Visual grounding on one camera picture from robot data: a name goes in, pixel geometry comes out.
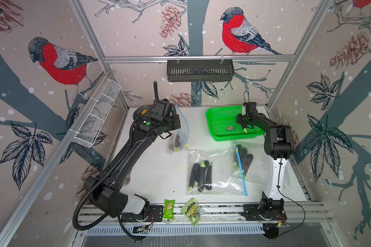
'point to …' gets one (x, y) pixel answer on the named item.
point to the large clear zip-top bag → (212, 172)
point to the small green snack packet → (169, 208)
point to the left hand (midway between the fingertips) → (181, 118)
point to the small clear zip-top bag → (249, 164)
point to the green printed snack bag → (192, 210)
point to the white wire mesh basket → (90, 128)
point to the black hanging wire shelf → (182, 70)
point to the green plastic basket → (222, 124)
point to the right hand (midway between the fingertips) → (241, 117)
